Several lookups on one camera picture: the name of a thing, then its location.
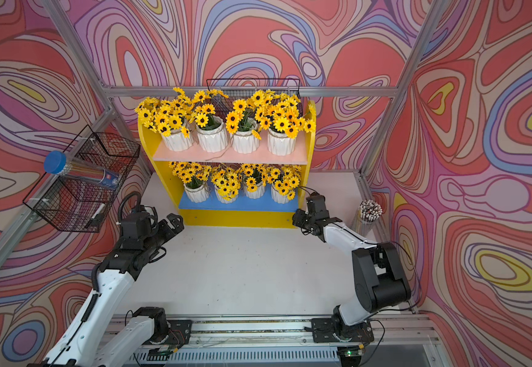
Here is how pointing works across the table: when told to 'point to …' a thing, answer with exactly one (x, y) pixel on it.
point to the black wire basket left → (74, 201)
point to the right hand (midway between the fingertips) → (299, 222)
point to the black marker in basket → (92, 222)
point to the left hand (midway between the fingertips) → (176, 223)
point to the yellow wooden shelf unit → (244, 212)
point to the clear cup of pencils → (369, 212)
